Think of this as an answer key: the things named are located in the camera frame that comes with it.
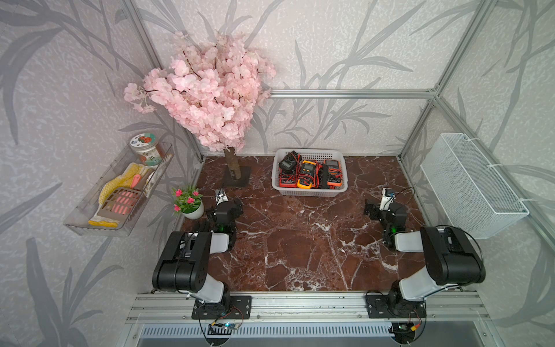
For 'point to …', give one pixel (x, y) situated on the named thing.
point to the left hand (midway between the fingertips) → (224, 200)
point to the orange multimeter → (334, 172)
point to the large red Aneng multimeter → (287, 178)
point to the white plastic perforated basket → (316, 155)
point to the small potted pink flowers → (189, 202)
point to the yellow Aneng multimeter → (307, 174)
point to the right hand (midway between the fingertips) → (377, 199)
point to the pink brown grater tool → (120, 203)
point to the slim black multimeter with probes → (323, 173)
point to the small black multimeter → (288, 163)
